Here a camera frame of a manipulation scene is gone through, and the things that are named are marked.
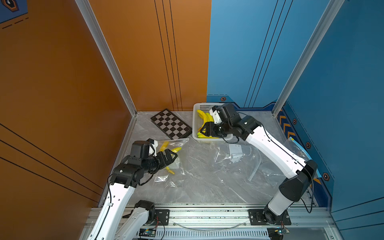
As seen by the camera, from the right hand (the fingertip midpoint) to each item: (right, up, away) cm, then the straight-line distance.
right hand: (205, 131), depth 75 cm
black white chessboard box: (-23, +3, +34) cm, 41 cm away
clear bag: (-19, -26, +10) cm, 33 cm away
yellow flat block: (-26, -11, +25) cm, 37 cm away
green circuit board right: (+35, -47, -5) cm, 59 cm away
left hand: (-16, -12, -3) cm, 20 cm away
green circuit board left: (-26, -49, -3) cm, 55 cm away
